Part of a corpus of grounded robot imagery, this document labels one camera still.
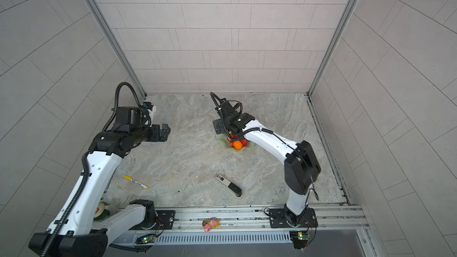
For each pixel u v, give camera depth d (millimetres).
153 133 629
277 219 709
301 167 444
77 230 357
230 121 619
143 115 609
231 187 763
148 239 645
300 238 676
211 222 680
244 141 892
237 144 882
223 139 933
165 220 710
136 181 806
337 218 724
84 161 423
